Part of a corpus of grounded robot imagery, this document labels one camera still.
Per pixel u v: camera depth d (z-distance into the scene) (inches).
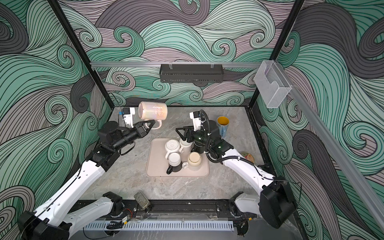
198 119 26.0
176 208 29.3
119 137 21.7
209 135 21.8
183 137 26.0
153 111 25.5
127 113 23.9
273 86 30.6
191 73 37.5
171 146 34.5
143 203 28.4
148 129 25.2
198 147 34.3
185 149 35.5
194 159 32.3
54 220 15.0
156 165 34.7
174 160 32.0
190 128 25.8
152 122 26.0
